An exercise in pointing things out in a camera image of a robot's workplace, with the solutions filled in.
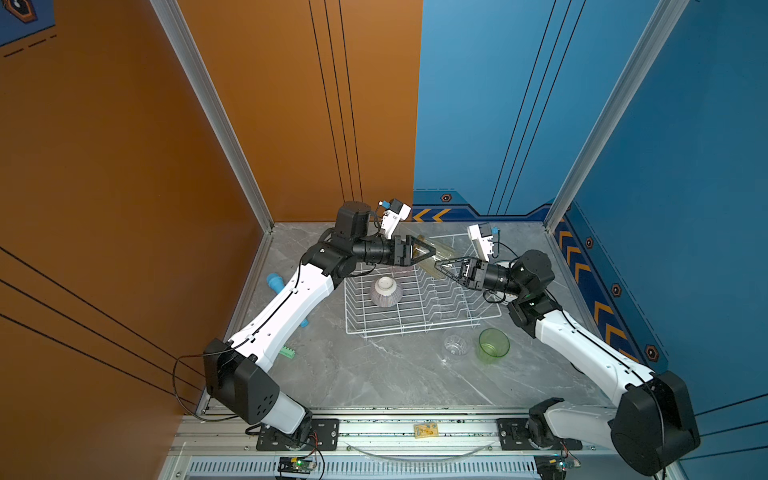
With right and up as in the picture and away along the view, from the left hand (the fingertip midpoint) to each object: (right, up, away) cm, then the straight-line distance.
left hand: (428, 251), depth 67 cm
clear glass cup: (+11, -28, +20) cm, 36 cm away
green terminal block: (-39, -30, +19) cm, 53 cm away
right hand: (+1, -5, -2) cm, 5 cm away
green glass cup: (+21, -27, +20) cm, 40 cm away
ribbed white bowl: (-10, -13, +26) cm, 31 cm away
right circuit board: (+30, -52, +4) cm, 60 cm away
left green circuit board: (-32, -51, +4) cm, 60 cm away
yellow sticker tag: (0, -45, +7) cm, 45 cm away
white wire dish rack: (+4, -15, +24) cm, 29 cm away
